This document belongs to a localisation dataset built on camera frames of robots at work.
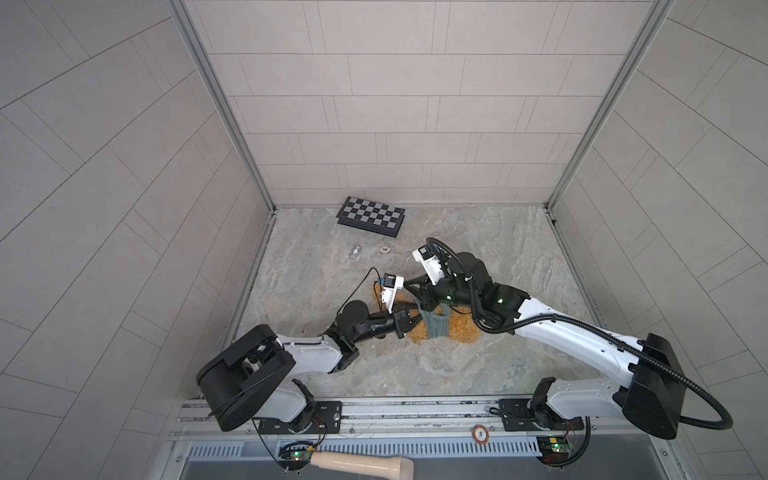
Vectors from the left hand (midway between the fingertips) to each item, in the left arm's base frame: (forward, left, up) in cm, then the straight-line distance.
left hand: (436, 318), depth 70 cm
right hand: (+6, +8, +3) cm, 10 cm away
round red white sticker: (-21, -11, -16) cm, 29 cm away
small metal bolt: (+30, +24, -16) cm, 42 cm away
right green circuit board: (-24, -27, -17) cm, 40 cm away
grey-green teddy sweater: (-1, 0, -2) cm, 2 cm away
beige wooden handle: (-27, +14, -13) cm, 33 cm away
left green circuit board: (-26, +32, -14) cm, 43 cm away
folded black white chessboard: (+45, +19, -14) cm, 50 cm away
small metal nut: (+32, +14, -17) cm, 38 cm away
